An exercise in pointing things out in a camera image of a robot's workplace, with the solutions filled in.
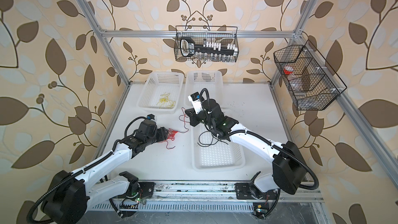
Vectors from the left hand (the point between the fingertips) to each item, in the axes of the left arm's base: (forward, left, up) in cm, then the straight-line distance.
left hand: (166, 130), depth 86 cm
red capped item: (+25, -65, +25) cm, 74 cm away
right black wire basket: (+14, -73, +25) cm, 79 cm away
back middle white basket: (+46, -13, -6) cm, 49 cm away
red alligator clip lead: (+9, -7, -4) cm, 12 cm away
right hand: (+3, -13, +15) cm, 20 cm away
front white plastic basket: (-9, -26, -9) cm, 29 cm away
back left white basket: (+35, +11, -9) cm, 38 cm away
